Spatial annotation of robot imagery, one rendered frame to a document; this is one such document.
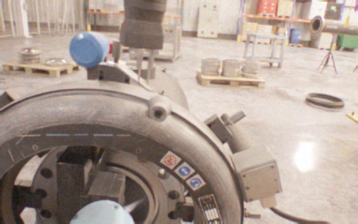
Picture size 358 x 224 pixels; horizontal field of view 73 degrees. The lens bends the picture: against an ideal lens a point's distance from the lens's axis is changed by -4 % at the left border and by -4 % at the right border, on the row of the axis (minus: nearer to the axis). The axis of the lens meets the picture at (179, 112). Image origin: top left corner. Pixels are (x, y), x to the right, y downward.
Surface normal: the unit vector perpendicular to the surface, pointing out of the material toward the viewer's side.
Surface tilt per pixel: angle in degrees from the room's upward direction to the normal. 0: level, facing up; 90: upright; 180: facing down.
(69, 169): 90
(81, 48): 90
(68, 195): 90
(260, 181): 90
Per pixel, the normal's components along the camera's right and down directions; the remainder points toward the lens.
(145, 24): 0.50, 0.32
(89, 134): 0.04, 0.36
